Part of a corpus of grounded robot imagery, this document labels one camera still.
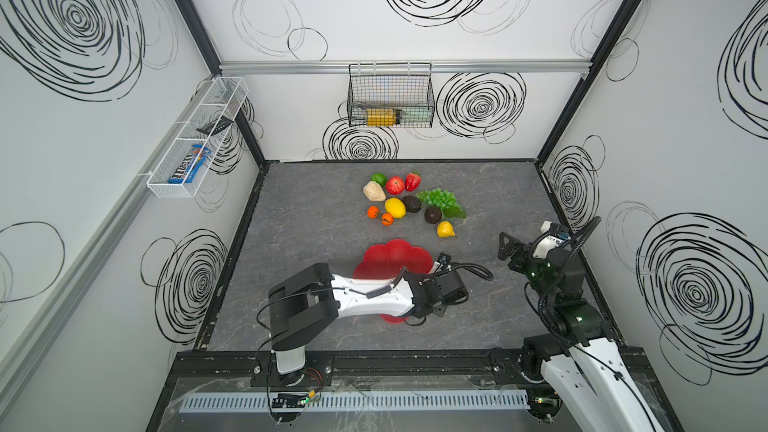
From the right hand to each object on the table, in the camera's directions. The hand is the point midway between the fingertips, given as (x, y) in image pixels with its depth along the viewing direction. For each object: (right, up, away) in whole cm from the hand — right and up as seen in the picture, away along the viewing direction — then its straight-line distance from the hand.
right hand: (514, 238), depth 76 cm
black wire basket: (-30, +44, +23) cm, 58 cm away
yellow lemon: (-30, +6, +26) cm, 40 cm away
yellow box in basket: (-35, +34, +11) cm, 50 cm away
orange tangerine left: (-38, +5, +26) cm, 46 cm away
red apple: (-30, +14, +29) cm, 44 cm away
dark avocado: (-24, +8, +25) cm, 36 cm away
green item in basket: (-24, +35, +10) cm, 44 cm away
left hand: (-18, -17, +6) cm, 25 cm away
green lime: (-36, +17, +35) cm, 53 cm away
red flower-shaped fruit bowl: (-33, -9, +15) cm, 38 cm away
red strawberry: (-24, +16, +33) cm, 44 cm away
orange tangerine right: (-33, +2, +23) cm, 40 cm away
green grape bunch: (-13, +9, +27) cm, 31 cm away
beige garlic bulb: (-38, +12, +28) cm, 49 cm away
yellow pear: (-14, -1, +20) cm, 24 cm away
